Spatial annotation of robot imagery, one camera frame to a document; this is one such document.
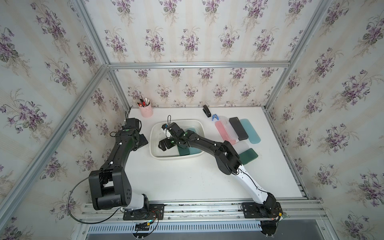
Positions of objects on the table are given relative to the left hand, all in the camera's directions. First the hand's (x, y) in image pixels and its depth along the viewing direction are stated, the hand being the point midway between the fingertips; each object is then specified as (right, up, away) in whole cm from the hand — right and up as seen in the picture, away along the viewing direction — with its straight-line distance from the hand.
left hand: (136, 145), depth 85 cm
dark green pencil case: (+27, -5, +7) cm, 29 cm away
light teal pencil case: (+33, -4, +6) cm, 34 cm away
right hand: (+15, 0, +11) cm, 18 cm away
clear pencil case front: (+66, -3, +15) cm, 68 cm away
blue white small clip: (+50, +19, +29) cm, 61 cm away
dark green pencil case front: (+68, -8, +6) cm, 68 cm away
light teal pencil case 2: (+75, +4, +18) cm, 78 cm away
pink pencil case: (+55, +5, +17) cm, 58 cm away
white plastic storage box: (+8, +5, +17) cm, 20 cm away
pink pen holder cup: (-1, +21, +22) cm, 31 cm away
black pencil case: (+66, +9, +19) cm, 69 cm away
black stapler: (+44, +22, +29) cm, 57 cm away
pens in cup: (-3, +28, +22) cm, 36 cm away
